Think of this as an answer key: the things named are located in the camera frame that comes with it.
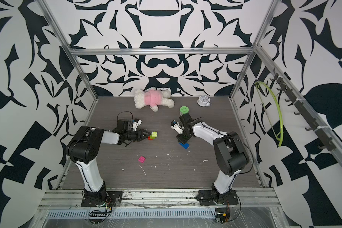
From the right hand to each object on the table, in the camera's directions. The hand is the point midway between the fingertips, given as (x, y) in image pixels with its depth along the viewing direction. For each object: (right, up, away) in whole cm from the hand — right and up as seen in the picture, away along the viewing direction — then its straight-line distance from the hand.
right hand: (181, 135), depth 94 cm
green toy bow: (+44, +14, -27) cm, 54 cm away
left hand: (-22, +1, +3) cm, 22 cm away
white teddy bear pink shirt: (-20, +26, +14) cm, 36 cm away
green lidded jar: (+3, +17, +12) cm, 21 cm away
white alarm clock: (+19, +24, +20) cm, 37 cm away
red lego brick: (-21, -2, 0) cm, 21 cm away
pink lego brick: (-24, -13, -7) cm, 28 cm away
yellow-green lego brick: (-18, 0, -2) cm, 18 cm away
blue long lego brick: (+2, -6, -3) cm, 7 cm away
